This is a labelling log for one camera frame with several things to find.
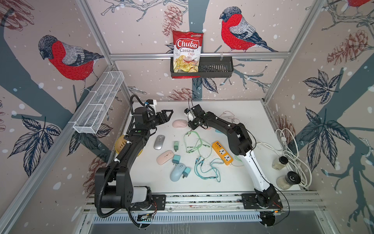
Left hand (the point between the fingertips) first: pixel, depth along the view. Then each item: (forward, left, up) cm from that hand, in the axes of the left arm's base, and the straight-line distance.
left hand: (172, 109), depth 81 cm
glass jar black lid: (-34, -60, -18) cm, 71 cm away
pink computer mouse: (+8, -2, -24) cm, 25 cm away
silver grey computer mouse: (-7, +11, -24) cm, 28 cm away
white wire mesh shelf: (-8, +39, +5) cm, 41 cm away
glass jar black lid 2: (-24, -60, -18) cm, 67 cm away
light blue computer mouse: (-27, -3, -23) cm, 36 cm away
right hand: (+9, -10, -26) cm, 29 cm away
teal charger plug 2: (-19, -2, -25) cm, 32 cm away
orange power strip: (-16, -31, -23) cm, 42 cm away
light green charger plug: (-11, -1, -24) cm, 26 cm away
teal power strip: (-13, -25, -2) cm, 29 cm away
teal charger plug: (-27, -8, -23) cm, 37 cm away
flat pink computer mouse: (-18, +4, -24) cm, 30 cm away
